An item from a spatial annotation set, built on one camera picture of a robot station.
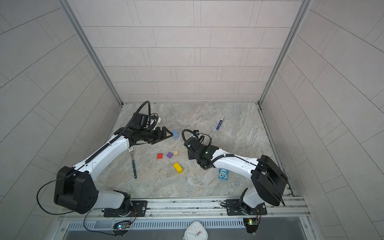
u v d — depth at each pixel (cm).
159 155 89
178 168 83
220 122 105
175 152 89
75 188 40
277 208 73
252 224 68
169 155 89
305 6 71
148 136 68
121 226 64
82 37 81
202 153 62
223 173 81
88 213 69
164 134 72
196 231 64
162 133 71
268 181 42
